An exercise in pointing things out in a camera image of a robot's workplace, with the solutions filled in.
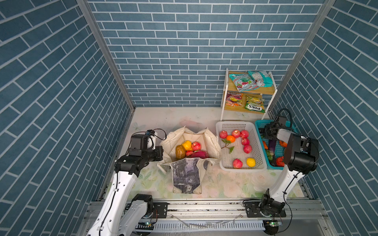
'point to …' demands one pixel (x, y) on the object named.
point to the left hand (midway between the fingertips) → (163, 149)
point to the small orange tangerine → (231, 138)
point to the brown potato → (180, 151)
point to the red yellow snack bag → (234, 99)
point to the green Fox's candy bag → (255, 103)
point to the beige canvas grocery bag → (189, 174)
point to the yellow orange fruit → (187, 144)
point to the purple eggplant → (272, 145)
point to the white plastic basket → (241, 148)
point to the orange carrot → (265, 145)
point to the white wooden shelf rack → (229, 86)
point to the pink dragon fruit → (199, 154)
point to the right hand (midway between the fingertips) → (264, 125)
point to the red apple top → (236, 133)
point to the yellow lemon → (251, 162)
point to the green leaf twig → (227, 142)
